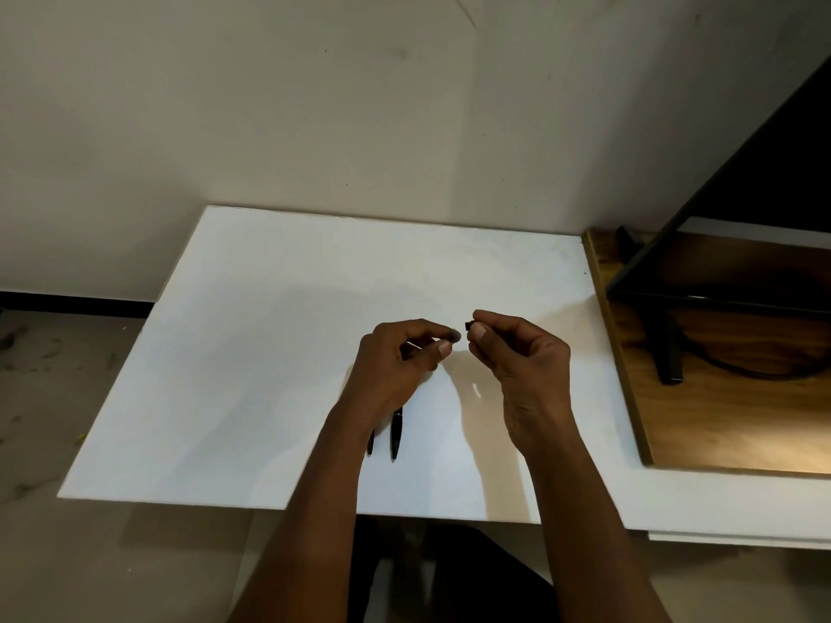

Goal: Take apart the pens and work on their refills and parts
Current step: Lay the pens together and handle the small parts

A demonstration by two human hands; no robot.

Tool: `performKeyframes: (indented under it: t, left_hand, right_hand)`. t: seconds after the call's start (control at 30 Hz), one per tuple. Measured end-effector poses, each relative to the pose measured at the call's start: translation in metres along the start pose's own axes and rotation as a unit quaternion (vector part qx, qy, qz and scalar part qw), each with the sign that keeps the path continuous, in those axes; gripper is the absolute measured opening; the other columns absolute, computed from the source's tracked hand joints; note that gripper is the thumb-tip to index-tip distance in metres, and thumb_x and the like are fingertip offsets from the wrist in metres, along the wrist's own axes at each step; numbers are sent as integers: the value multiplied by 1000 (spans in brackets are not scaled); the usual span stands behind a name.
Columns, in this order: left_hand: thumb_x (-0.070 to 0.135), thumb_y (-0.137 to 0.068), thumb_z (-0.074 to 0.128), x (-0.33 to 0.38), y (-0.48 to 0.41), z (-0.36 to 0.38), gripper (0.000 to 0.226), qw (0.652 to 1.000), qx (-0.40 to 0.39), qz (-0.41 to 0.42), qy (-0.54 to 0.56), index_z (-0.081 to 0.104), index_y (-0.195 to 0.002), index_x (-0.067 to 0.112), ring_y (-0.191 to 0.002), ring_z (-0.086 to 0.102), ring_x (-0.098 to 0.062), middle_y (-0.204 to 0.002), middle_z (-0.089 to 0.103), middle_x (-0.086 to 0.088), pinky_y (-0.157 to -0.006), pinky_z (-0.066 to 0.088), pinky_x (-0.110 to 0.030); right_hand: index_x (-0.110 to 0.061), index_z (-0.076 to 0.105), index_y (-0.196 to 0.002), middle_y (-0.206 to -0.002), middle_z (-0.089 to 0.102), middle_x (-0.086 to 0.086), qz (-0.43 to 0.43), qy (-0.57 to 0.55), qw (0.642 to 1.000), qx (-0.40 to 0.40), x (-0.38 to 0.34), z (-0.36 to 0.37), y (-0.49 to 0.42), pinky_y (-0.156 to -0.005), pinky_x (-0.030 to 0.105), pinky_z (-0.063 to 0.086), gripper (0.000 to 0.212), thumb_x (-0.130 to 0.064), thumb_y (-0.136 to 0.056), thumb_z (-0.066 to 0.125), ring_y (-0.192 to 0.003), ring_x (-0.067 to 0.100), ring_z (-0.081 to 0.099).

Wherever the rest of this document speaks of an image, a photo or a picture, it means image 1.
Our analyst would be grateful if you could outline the black television foot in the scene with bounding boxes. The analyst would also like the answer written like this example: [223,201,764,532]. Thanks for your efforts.
[615,225,685,387]

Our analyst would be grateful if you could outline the person's right hand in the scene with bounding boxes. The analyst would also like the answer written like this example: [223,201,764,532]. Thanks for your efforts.
[466,309,580,460]

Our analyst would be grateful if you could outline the person's right forearm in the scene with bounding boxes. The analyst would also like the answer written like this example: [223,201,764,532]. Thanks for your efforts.
[525,427,673,623]

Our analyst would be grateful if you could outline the person's left hand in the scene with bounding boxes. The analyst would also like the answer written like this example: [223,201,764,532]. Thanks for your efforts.
[336,318,463,437]

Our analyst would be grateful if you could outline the brown wooden board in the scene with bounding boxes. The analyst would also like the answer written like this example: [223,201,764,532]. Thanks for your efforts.
[582,228,831,479]

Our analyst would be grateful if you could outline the person's left forearm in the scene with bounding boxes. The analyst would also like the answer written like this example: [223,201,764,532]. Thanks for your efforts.
[230,408,384,623]

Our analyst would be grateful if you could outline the black skirting board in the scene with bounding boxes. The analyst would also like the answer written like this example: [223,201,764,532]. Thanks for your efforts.
[0,291,156,319]

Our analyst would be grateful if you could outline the black television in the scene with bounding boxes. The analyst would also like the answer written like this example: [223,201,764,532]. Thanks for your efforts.
[605,55,831,320]

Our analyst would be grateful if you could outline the person's black trousers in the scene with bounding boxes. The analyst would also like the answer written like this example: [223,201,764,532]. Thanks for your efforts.
[347,518,563,623]

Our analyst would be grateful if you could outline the black cable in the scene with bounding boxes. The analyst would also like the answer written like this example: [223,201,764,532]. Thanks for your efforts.
[678,330,831,382]

